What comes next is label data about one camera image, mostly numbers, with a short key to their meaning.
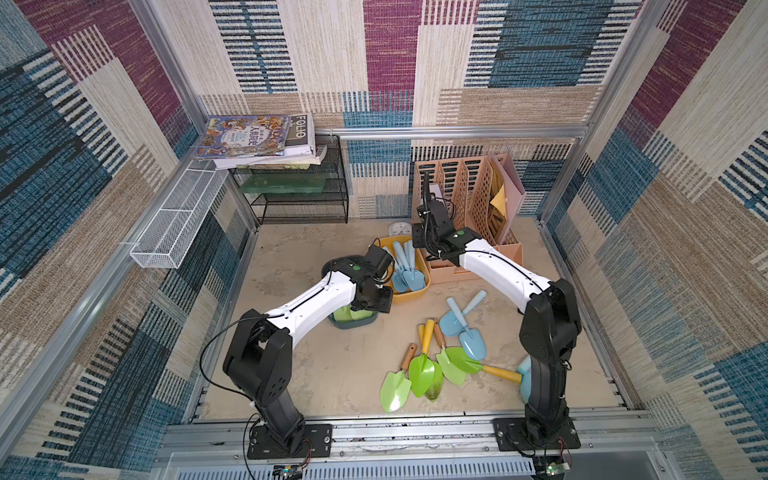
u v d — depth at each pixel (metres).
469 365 0.85
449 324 0.92
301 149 0.81
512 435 0.73
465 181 1.00
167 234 0.92
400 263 1.03
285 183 1.00
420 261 1.03
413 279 0.99
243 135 0.81
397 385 0.81
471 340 0.88
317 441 0.74
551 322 0.50
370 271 0.63
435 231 0.69
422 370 0.81
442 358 0.86
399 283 0.98
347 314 0.92
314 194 1.15
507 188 0.91
